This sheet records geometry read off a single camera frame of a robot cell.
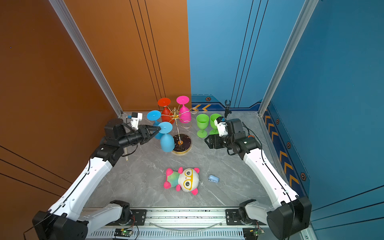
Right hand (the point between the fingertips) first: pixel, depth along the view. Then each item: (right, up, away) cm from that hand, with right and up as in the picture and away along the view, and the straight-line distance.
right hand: (210, 139), depth 77 cm
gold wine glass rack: (-16, -4, +20) cm, 26 cm away
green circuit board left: (-42, -44, -6) cm, 61 cm away
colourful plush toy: (-12, -22, +2) cm, 25 cm away
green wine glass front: (-3, +10, +23) cm, 25 cm away
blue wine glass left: (-29, +12, +1) cm, 31 cm away
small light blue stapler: (+3, -24, +8) cm, 25 cm away
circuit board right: (+19, -44, -7) cm, 49 cm away
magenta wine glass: (-13, +13, +3) cm, 19 cm away
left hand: (-24, +6, -7) cm, 26 cm away
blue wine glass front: (-22, -1, 0) cm, 22 cm away
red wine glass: (-23, +13, +2) cm, 26 cm away
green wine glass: (+6, +3, +28) cm, 29 cm away
